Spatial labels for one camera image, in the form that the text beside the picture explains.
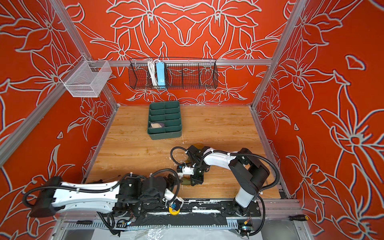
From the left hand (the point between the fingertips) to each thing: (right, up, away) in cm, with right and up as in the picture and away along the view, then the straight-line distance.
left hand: (180, 184), depth 70 cm
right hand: (+5, -4, +12) cm, 14 cm away
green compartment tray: (-13, +30, +31) cm, 45 cm away
